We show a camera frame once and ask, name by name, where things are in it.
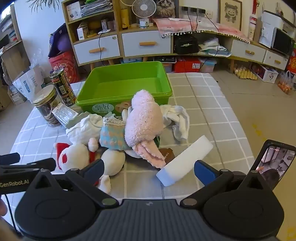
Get white desk fan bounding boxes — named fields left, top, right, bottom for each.
left=132, top=0, right=154, bottom=18

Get small white carton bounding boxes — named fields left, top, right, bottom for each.
left=77, top=23, right=89, bottom=40

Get brown pouch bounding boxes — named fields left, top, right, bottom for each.
left=158, top=148, right=175, bottom=163

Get black power cable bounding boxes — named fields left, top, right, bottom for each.
left=98, top=34, right=104, bottom=61

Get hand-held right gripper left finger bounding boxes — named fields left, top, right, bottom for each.
left=30, top=159, right=119, bottom=208

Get wooden sideboard cabinet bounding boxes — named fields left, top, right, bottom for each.
left=61, top=0, right=289, bottom=70

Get pile of folded clothes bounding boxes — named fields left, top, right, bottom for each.
left=199, top=37, right=232, bottom=57

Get white printed crate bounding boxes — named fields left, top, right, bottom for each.
left=251, top=64, right=279, bottom=83

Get framed cartoon picture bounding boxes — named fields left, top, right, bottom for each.
left=220, top=0, right=242, bottom=25

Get red cardboard box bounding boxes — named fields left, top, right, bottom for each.
left=173, top=58, right=201, bottom=73

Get yellow egg tray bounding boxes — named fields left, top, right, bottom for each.
left=234, top=66, right=258, bottom=80

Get plastic bag of oranges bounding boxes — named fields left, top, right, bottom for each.
left=277, top=71, right=295, bottom=95

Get stack of papers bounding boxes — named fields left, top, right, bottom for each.
left=80, top=0, right=114, bottom=16

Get clear box with black items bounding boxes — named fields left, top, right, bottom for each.
left=154, top=56, right=176, bottom=72

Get clear storage box blue lid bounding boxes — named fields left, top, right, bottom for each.
left=120, top=57, right=142, bottom=64

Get doll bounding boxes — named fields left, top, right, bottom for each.
left=99, top=112, right=130, bottom=151

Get white cloth bonnet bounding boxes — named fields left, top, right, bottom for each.
left=66, top=113, right=103, bottom=145

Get potted green plant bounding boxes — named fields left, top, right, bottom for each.
left=25, top=0, right=63, bottom=12

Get wooden side shelf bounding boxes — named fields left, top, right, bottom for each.
left=0, top=5, right=31, bottom=70

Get pink plush bunny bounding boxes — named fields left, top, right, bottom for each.
left=124, top=89, right=166, bottom=168

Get black smartphone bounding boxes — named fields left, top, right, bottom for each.
left=249, top=139, right=296, bottom=183

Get white bottle red label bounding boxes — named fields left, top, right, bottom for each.
left=248, top=14, right=258, bottom=40

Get red printed bag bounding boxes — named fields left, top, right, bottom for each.
left=48, top=52, right=80, bottom=84

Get purple ball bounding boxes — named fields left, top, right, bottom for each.
left=57, top=35, right=73, bottom=52

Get small white drawer wooden handle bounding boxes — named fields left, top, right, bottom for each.
left=264, top=50, right=288, bottom=70
left=231, top=39, right=266, bottom=63

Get white product box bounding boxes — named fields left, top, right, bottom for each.
left=66, top=2, right=82, bottom=19

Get framed cat picture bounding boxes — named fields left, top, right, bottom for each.
left=154, top=0, right=179, bottom=19

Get black microwave oven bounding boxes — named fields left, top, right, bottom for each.
left=272, top=27, right=295, bottom=56

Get clear storage box pink contents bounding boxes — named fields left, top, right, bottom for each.
left=200, top=58, right=218, bottom=73

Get green plastic bin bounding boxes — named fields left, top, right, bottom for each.
left=75, top=61, right=173, bottom=116

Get pink tasselled cloth runner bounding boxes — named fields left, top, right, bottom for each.
left=154, top=18, right=250, bottom=43

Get black yellow can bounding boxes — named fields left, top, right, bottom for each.
left=49, top=68, right=77, bottom=108

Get silver dotted packet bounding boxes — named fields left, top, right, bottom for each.
left=51, top=103, right=90, bottom=128

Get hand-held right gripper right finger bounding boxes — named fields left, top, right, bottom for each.
left=180, top=159, right=273, bottom=208

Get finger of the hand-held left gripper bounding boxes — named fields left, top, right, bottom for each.
left=0, top=158, right=56, bottom=173
left=0, top=152, right=21, bottom=165

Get glass jar gold lid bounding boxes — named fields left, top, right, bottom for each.
left=33, top=85, right=62, bottom=128

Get black bag on shelf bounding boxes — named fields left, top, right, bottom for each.
left=173, top=35, right=200, bottom=55

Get white paper bag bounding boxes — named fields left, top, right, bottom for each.
left=13, top=67, right=44, bottom=102

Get white sock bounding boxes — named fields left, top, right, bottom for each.
left=159, top=105, right=190, bottom=142

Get yellow bottle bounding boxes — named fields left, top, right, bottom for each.
left=120, top=9, right=129, bottom=29

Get white foam block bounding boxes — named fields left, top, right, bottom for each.
left=155, top=135, right=213, bottom=186

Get white plush toy red hat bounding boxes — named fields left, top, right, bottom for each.
left=54, top=138, right=126, bottom=194

